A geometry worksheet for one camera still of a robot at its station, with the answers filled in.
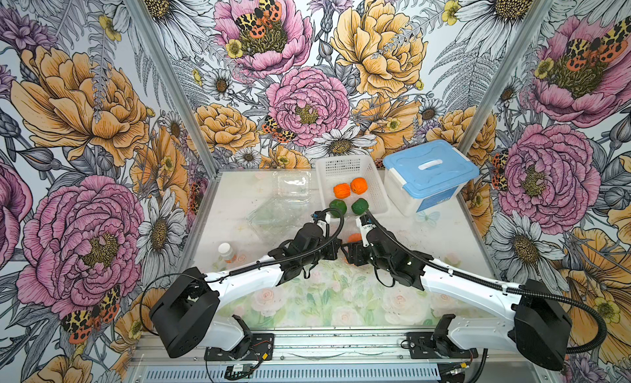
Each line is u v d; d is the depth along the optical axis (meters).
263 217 1.04
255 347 0.74
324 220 0.76
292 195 1.12
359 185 1.08
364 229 0.73
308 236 0.63
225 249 0.87
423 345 0.74
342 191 1.08
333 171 1.28
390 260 0.61
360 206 1.02
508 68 0.86
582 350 0.43
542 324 0.41
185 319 0.42
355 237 0.85
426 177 0.97
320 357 0.73
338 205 1.03
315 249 0.59
